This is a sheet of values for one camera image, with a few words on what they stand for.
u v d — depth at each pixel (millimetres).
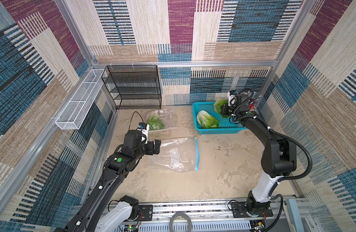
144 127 639
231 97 827
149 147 652
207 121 996
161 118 1037
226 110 831
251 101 1021
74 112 719
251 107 1079
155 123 1003
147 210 744
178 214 718
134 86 1106
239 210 731
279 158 490
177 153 877
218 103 977
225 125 1083
